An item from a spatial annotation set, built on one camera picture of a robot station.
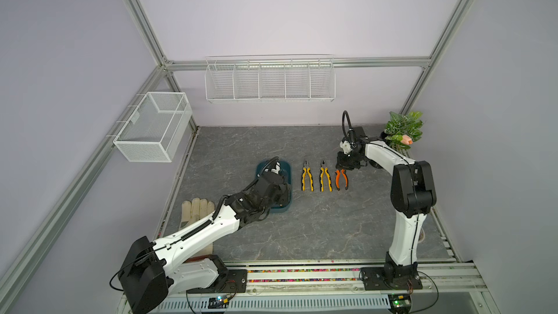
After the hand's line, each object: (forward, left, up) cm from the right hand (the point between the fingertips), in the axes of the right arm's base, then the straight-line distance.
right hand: (338, 164), depth 100 cm
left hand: (-19, +24, +12) cm, 33 cm away
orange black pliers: (-8, +2, 0) cm, 8 cm away
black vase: (-17, -4, +25) cm, 31 cm away
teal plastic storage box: (-2, +25, +1) cm, 25 cm away
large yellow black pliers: (-1, +6, -3) cm, 7 cm away
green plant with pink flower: (+2, -22, +20) cm, 30 cm away
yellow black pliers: (0, +15, -3) cm, 15 cm away
